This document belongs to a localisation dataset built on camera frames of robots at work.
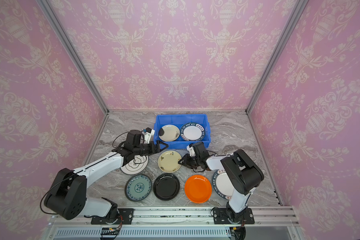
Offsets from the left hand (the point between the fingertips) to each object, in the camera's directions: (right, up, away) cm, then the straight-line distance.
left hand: (164, 148), depth 83 cm
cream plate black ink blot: (0, +7, +24) cm, 25 cm away
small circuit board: (-26, -39, -10) cm, 48 cm away
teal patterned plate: (-15, -22, 0) cm, 27 cm away
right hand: (+9, -10, +8) cm, 16 cm away
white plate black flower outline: (-18, -13, +8) cm, 24 cm away
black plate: (+1, -21, -1) cm, 21 cm away
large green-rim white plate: (+33, -21, +2) cm, 39 cm away
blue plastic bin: (+8, +17, +33) cm, 38 cm away
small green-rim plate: (+17, +8, +23) cm, 30 cm away
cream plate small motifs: (+1, -10, +9) cm, 14 cm away
